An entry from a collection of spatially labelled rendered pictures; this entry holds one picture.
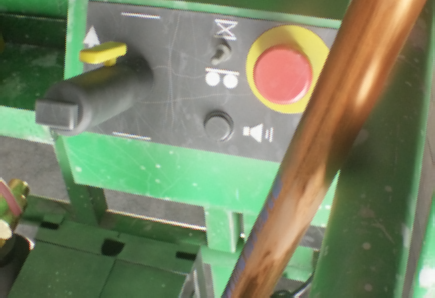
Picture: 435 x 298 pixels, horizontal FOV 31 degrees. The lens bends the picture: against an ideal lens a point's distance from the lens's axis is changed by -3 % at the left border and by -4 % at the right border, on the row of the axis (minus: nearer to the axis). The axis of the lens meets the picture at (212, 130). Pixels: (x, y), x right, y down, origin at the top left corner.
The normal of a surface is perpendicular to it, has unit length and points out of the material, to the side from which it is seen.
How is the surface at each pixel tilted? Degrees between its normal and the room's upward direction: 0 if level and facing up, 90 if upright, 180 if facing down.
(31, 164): 0
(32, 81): 0
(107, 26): 58
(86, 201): 90
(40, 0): 90
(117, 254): 0
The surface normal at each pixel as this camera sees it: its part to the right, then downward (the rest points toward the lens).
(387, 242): 0.37, -0.56
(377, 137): -0.22, -0.72
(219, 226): -0.27, 0.70
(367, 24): -0.56, 0.55
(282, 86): -0.27, 0.22
